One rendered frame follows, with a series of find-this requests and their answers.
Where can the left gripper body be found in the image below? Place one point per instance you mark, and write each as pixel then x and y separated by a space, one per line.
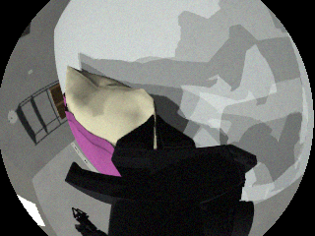
pixel 83 217

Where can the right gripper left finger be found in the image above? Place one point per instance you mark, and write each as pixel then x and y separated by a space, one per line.
pixel 140 137

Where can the magenta pillowcase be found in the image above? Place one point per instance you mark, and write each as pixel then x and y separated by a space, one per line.
pixel 97 149

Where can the cream pillow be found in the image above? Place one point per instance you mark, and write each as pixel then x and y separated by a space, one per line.
pixel 105 107

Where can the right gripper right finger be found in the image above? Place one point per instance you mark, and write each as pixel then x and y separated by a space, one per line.
pixel 171 138

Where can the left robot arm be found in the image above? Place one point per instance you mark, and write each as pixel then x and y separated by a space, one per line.
pixel 87 232

